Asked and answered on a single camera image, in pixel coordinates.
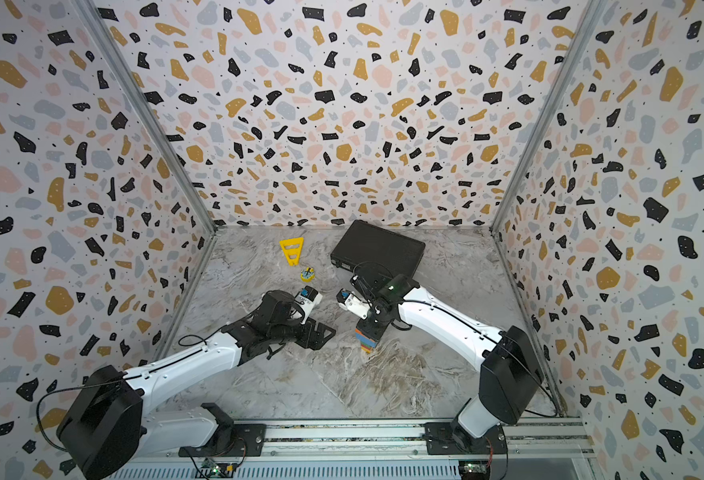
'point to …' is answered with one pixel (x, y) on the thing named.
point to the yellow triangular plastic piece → (293, 248)
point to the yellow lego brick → (366, 350)
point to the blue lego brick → (366, 340)
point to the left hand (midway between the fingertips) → (327, 326)
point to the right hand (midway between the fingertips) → (368, 327)
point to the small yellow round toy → (308, 275)
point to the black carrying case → (367, 242)
